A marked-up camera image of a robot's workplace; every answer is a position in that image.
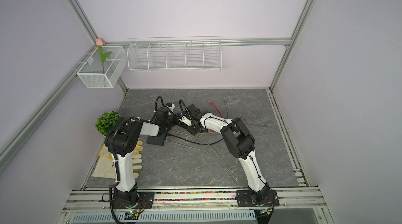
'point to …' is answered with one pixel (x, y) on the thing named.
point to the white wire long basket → (190, 54)
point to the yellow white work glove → (105, 166)
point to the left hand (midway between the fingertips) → (186, 118)
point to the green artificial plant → (105, 122)
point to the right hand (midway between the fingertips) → (192, 128)
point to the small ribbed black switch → (182, 124)
